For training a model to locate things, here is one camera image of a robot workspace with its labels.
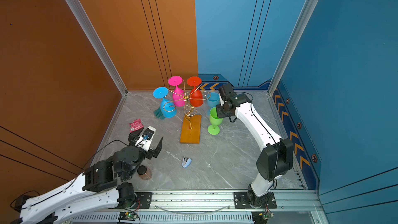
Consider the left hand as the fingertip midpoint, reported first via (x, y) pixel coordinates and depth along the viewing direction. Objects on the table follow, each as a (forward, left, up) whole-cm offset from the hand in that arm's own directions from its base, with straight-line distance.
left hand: (153, 133), depth 67 cm
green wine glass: (+15, -28, -21) cm, 38 cm away
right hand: (+18, -31, -8) cm, 37 cm away
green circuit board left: (-28, +13, -28) cm, 41 cm away
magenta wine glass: (+24, -8, -3) cm, 26 cm away
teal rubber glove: (+29, +9, -24) cm, 39 cm away
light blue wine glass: (+29, -27, -10) cm, 41 cm away
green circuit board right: (-27, -49, -28) cm, 63 cm away
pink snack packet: (+20, +22, -25) cm, 39 cm away
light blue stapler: (-4, -13, -24) cm, 28 cm away
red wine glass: (+24, -17, -1) cm, 30 cm away
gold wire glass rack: (+17, -14, +4) cm, 22 cm away
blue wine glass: (+16, -3, -2) cm, 16 cm away
